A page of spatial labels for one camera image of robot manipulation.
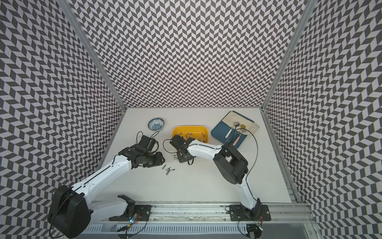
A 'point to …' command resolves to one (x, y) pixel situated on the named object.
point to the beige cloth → (250, 126)
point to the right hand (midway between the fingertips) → (186, 158)
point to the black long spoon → (236, 124)
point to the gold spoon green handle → (241, 126)
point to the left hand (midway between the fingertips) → (161, 162)
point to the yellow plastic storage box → (199, 133)
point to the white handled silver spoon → (229, 132)
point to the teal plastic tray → (225, 134)
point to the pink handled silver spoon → (242, 131)
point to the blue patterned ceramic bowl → (156, 124)
